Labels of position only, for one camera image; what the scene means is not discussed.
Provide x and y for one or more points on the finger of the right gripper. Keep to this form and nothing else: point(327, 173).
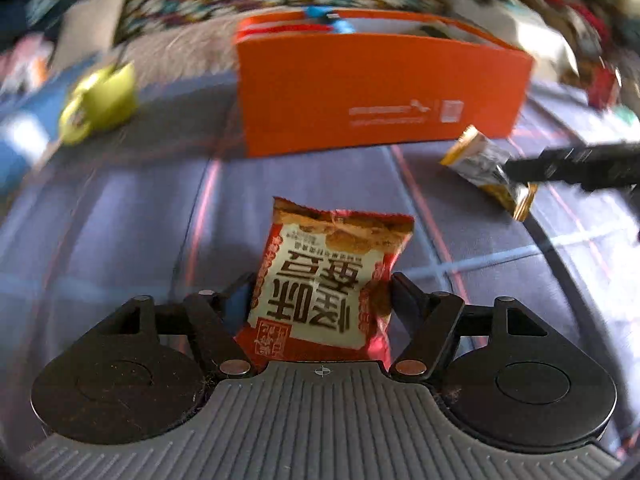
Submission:
point(593, 167)

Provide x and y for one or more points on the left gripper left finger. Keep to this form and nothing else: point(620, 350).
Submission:
point(214, 319)

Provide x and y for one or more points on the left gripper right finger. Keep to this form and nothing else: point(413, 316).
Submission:
point(431, 321)

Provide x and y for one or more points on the red white snack bag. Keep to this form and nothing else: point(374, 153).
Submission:
point(321, 292)

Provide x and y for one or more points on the gold white snack packet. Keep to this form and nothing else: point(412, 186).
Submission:
point(481, 162)

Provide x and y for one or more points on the plaid blue tablecloth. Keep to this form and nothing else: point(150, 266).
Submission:
point(170, 204)

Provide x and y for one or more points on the white side table box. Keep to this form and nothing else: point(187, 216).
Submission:
point(524, 28)

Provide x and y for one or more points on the yellow-green mug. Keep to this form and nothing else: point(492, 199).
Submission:
point(100, 102)

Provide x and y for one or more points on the orange cardboard box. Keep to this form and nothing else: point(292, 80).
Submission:
point(397, 77)

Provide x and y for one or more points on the sofa with quilted cover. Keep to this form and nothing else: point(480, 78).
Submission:
point(240, 10)

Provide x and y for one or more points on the beige pillow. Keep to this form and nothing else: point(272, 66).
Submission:
point(88, 28)

